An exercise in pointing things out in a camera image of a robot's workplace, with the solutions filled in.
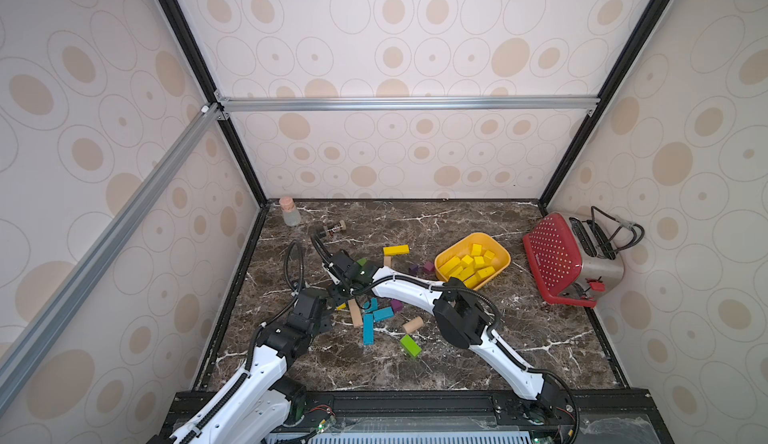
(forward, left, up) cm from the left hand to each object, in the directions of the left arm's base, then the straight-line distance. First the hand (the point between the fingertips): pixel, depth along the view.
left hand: (328, 311), depth 83 cm
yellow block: (+13, -44, -6) cm, 46 cm away
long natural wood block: (+2, -7, -6) cm, 10 cm away
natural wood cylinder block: (-2, -24, -5) cm, 25 cm away
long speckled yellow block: (+16, -41, -5) cm, 44 cm away
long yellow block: (+26, -19, -8) cm, 34 cm away
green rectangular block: (+15, -8, +2) cm, 17 cm away
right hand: (+12, -2, -8) cm, 14 cm away
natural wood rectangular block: (+22, -16, -8) cm, 29 cm away
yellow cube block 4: (+21, -43, -5) cm, 48 cm away
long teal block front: (-2, -11, -8) cm, 14 cm away
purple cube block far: (+18, -30, -4) cm, 35 cm away
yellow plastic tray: (+21, -45, -5) cm, 50 cm away
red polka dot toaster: (+12, -68, +9) cm, 69 cm away
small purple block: (+18, -25, -7) cm, 32 cm away
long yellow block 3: (+15, -47, -3) cm, 50 cm away
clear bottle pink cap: (+39, +20, -4) cm, 44 cm away
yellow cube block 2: (+23, -51, -4) cm, 55 cm away
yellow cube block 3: (+21, -47, -6) cm, 52 cm away
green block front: (-7, -23, -6) cm, 25 cm away
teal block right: (+2, -15, -7) cm, 16 cm away
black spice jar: (+35, +1, -5) cm, 35 cm away
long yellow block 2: (+19, -37, -6) cm, 42 cm away
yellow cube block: (+25, -47, -5) cm, 53 cm away
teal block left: (+4, -12, -6) cm, 14 cm away
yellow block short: (+4, -3, -5) cm, 7 cm away
